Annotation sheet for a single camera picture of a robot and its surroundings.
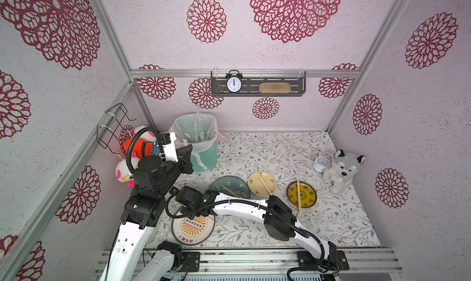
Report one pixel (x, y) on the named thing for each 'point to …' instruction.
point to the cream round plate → (256, 186)
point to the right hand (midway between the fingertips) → (183, 203)
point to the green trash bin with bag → (200, 130)
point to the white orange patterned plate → (193, 231)
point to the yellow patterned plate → (308, 196)
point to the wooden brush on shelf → (275, 88)
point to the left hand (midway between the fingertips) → (191, 148)
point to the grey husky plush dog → (341, 170)
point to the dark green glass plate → (235, 184)
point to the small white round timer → (321, 164)
